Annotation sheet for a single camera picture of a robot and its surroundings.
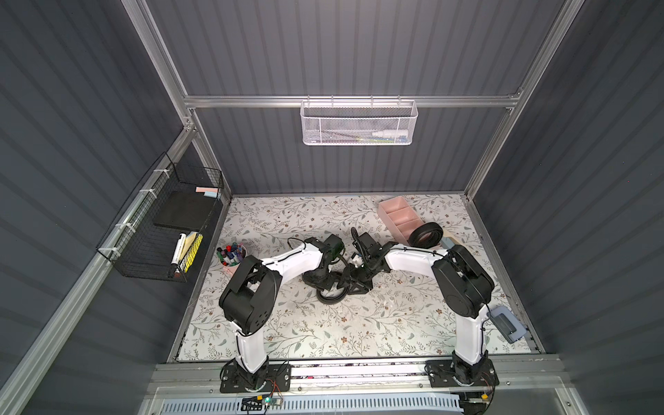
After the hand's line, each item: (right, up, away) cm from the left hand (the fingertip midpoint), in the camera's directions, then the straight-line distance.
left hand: (321, 288), depth 90 cm
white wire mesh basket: (+16, +72, +34) cm, 81 cm away
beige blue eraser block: (+49, +15, +10) cm, 53 cm away
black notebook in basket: (-43, +28, -9) cm, 52 cm away
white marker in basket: (-38, +20, -17) cm, 46 cm away
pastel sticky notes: (-37, +33, -6) cm, 50 cm away
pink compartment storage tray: (+31, +25, +18) cm, 44 cm away
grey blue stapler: (+60, -9, -8) cm, 61 cm away
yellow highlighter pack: (-35, +18, -19) cm, 43 cm away
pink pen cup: (-31, +12, -4) cm, 33 cm away
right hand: (+8, 0, -2) cm, 8 cm away
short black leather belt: (+3, -3, -2) cm, 5 cm away
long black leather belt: (+38, +19, +2) cm, 42 cm away
